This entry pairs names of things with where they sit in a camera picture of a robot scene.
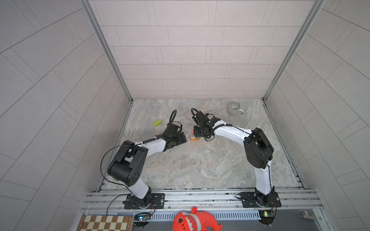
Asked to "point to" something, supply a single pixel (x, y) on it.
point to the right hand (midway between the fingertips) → (195, 133)
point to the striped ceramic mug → (234, 109)
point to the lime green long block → (157, 122)
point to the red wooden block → (196, 138)
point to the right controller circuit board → (267, 217)
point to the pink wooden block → (192, 132)
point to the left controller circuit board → (141, 219)
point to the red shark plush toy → (195, 221)
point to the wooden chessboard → (105, 223)
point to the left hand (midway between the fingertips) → (185, 137)
